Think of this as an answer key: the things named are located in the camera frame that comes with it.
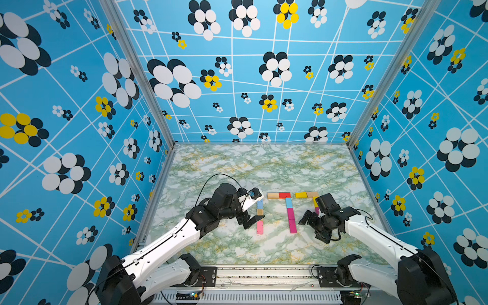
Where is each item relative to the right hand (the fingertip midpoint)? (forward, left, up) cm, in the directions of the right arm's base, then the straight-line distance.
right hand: (307, 227), depth 84 cm
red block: (+17, +9, -1) cm, 19 cm away
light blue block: (+12, +21, -1) cm, 24 cm away
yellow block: (+17, 0, -1) cm, 17 cm away
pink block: (0, +21, -2) cm, 22 cm away
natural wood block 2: (+17, +15, -2) cm, 22 cm away
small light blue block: (+13, +7, -1) cm, 14 cm away
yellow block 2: (+3, 0, +17) cm, 17 cm away
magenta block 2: (+1, +6, -2) cm, 7 cm away
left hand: (+3, +22, +18) cm, 28 cm away
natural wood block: (+7, +21, 0) cm, 22 cm away
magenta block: (+8, +6, -2) cm, 10 cm away
